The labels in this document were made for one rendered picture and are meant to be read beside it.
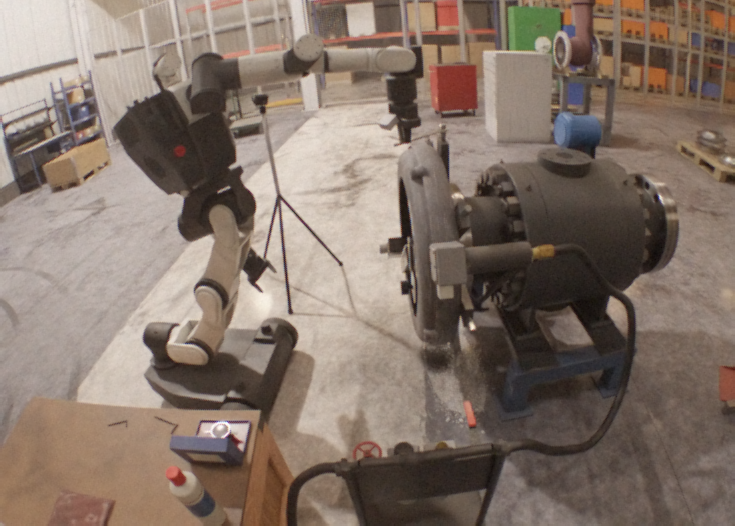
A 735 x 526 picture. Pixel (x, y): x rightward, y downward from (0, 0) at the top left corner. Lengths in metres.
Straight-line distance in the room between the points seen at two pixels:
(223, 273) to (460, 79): 5.77
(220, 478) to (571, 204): 1.35
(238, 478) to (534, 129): 4.99
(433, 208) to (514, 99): 4.10
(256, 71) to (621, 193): 1.27
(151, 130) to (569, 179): 1.35
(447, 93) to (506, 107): 1.73
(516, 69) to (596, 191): 3.78
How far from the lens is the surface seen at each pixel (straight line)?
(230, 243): 1.30
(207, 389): 1.76
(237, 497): 1.06
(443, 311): 1.23
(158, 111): 1.18
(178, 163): 1.17
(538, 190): 1.40
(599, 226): 1.46
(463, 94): 6.76
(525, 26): 8.52
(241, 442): 1.13
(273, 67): 1.08
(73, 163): 7.66
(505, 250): 1.12
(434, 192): 1.20
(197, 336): 1.72
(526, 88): 5.21
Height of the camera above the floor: 1.36
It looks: 30 degrees down
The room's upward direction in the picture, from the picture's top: 7 degrees counter-clockwise
